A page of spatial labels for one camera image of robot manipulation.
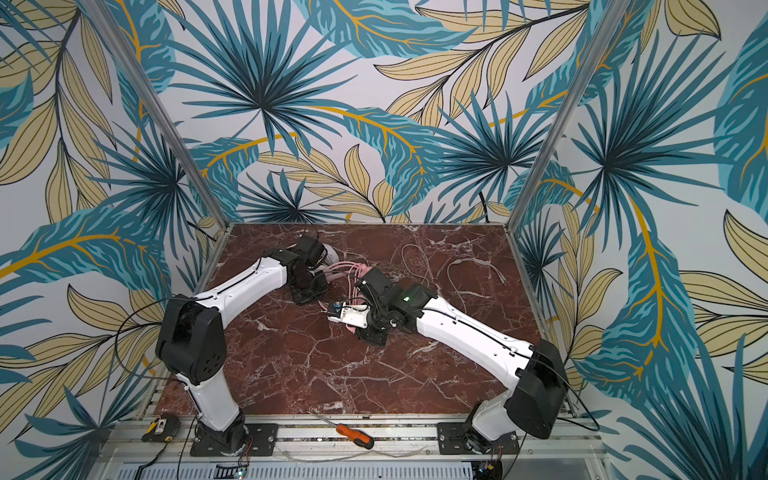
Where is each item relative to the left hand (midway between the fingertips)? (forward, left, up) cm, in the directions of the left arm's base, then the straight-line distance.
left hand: (324, 295), depth 89 cm
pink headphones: (+7, -4, +3) cm, 9 cm away
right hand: (-12, -11, +6) cm, 17 cm away
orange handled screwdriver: (-35, -13, -7) cm, 38 cm away
